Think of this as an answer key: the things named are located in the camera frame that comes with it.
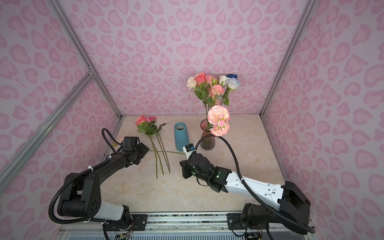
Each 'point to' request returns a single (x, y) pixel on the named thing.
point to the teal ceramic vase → (181, 136)
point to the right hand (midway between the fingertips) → (180, 163)
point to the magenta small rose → (152, 128)
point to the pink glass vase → (208, 143)
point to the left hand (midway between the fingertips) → (146, 148)
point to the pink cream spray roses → (167, 151)
